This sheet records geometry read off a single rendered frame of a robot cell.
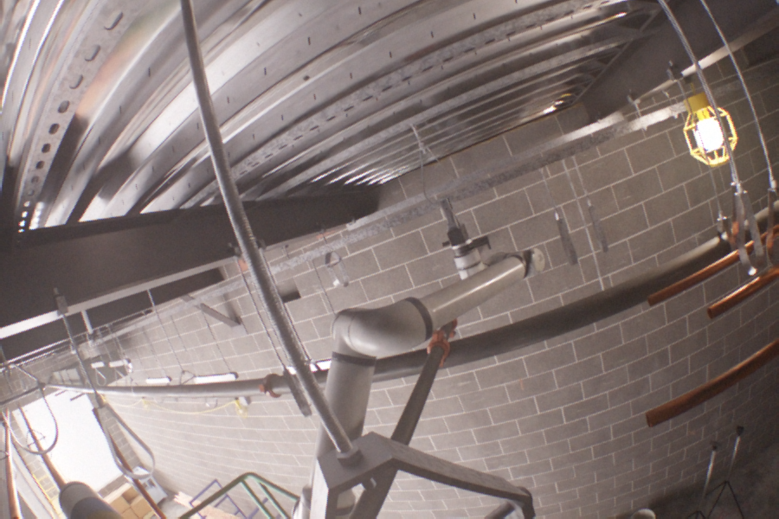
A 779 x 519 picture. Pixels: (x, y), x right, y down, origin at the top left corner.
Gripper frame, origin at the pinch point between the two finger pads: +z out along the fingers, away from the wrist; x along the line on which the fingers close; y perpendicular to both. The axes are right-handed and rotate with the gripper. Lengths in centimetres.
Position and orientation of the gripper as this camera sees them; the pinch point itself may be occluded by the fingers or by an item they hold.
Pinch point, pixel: (446, 204)
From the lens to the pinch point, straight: 111.5
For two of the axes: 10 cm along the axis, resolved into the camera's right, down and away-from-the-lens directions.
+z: -3.7, -9.3, -0.1
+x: 3.1, -1.3, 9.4
